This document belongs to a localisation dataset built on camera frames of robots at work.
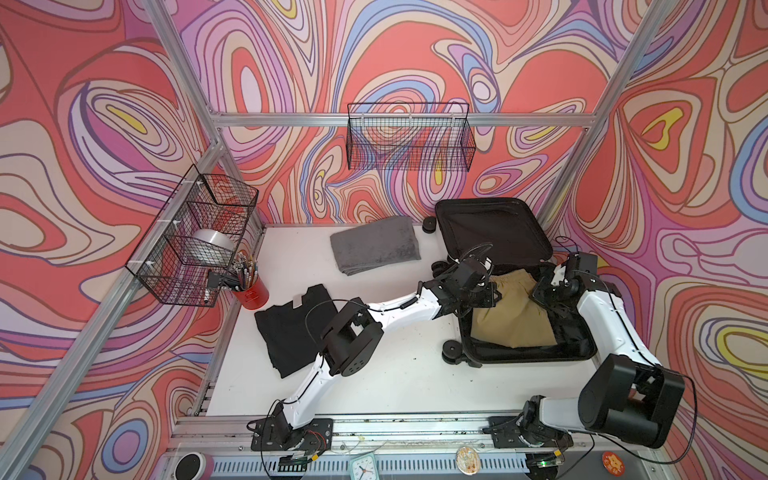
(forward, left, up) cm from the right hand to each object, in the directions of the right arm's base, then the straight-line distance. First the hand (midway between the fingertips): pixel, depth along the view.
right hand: (535, 302), depth 85 cm
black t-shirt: (-1, +73, -11) cm, 74 cm away
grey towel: (+31, +45, -7) cm, 55 cm away
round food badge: (-36, +25, -10) cm, 45 cm away
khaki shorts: (-5, +7, 0) cm, 8 cm away
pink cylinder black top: (-36, +87, -4) cm, 94 cm away
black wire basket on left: (+21, +94, +24) cm, 99 cm away
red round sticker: (-38, -9, -10) cm, 40 cm away
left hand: (0, +9, +5) cm, 11 cm away
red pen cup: (+7, +84, +1) cm, 85 cm away
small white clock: (-37, +50, -8) cm, 62 cm away
